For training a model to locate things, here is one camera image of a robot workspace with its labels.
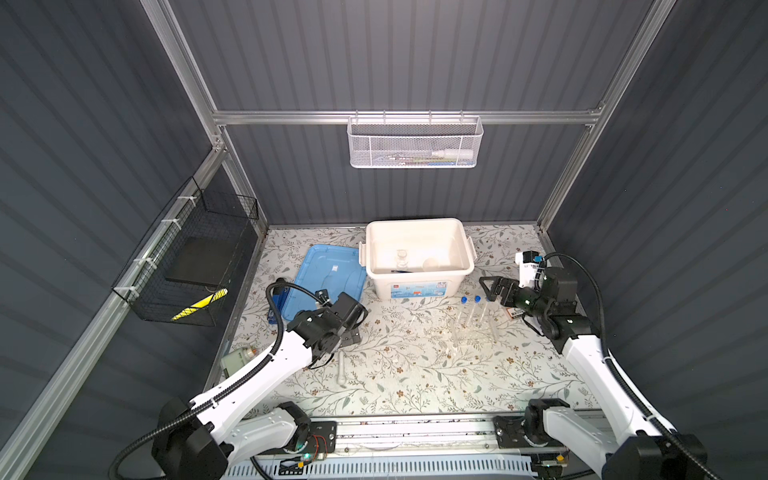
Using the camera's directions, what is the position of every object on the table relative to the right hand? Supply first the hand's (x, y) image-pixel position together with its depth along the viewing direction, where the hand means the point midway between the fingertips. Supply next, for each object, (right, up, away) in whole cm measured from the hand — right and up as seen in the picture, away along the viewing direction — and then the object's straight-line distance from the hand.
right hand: (497, 283), depth 80 cm
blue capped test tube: (-9, -5, +1) cm, 10 cm away
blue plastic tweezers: (-26, +2, +25) cm, 36 cm away
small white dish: (-14, +4, +26) cm, 30 cm away
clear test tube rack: (-2, -15, +14) cm, 20 cm away
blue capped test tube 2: (-5, -5, +1) cm, 7 cm away
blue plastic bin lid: (-49, +2, +27) cm, 56 cm away
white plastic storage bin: (-20, +6, +25) cm, 33 cm away
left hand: (-43, -14, -1) cm, 45 cm away
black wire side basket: (-79, +3, -10) cm, 80 cm away
